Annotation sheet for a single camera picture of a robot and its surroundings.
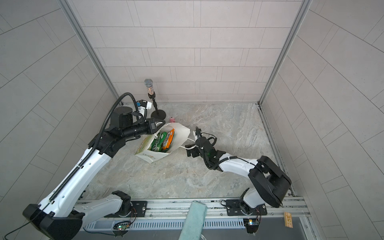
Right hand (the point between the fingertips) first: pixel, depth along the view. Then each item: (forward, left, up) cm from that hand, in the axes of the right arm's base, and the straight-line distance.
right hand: (192, 145), depth 86 cm
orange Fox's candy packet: (+1, +13, +5) cm, 14 cm away
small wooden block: (-38, -42, -7) cm, 57 cm away
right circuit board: (-38, -26, -9) cm, 47 cm away
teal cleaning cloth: (-37, +1, -6) cm, 37 cm away
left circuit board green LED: (-36, +32, -4) cm, 49 cm away
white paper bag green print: (+6, +6, +5) cm, 9 cm away
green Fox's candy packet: (-4, +19, +8) cm, 21 cm away
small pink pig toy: (+23, +14, -4) cm, 27 cm away
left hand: (-2, +9, +25) cm, 27 cm away
